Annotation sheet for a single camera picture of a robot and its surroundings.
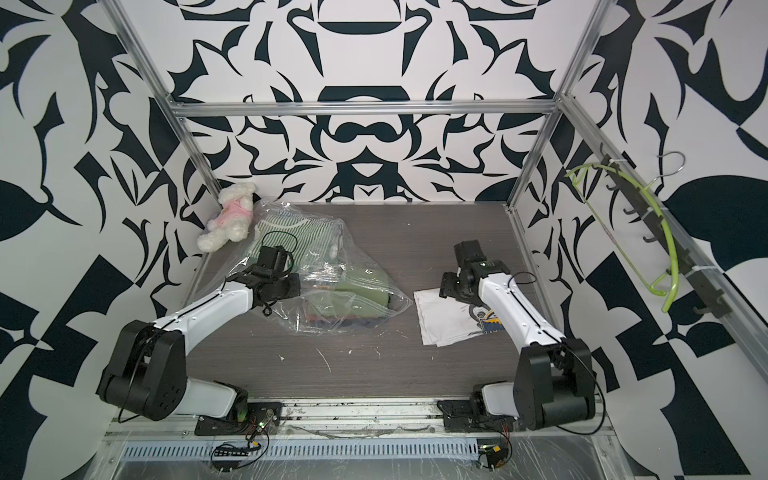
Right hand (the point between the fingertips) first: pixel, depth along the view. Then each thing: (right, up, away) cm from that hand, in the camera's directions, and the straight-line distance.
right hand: (454, 287), depth 87 cm
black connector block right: (+6, -36, -17) cm, 40 cm away
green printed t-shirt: (-27, -1, -3) cm, 27 cm away
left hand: (-48, +1, +4) cm, 48 cm away
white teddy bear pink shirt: (-70, +20, +14) cm, 74 cm away
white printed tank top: (-3, -10, +2) cm, 11 cm away
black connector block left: (-57, -37, -15) cm, 69 cm away
